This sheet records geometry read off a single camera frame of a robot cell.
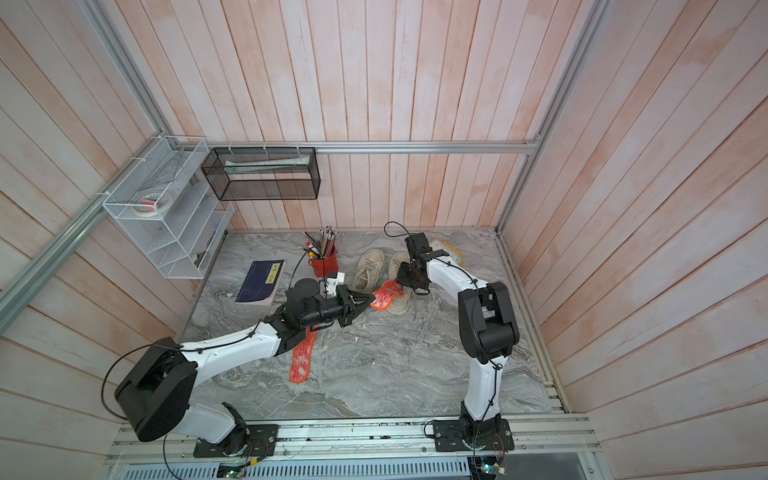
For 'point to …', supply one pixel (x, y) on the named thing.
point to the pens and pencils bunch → (320, 248)
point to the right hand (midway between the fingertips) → (403, 278)
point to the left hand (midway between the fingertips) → (376, 302)
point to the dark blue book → (262, 283)
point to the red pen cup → (324, 265)
